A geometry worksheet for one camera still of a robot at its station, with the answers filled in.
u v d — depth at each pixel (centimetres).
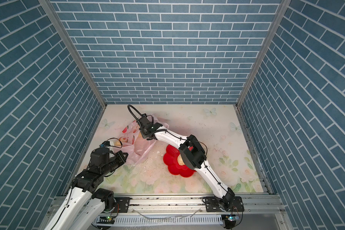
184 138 61
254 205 75
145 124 75
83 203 50
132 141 89
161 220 71
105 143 68
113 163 65
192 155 59
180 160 86
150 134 71
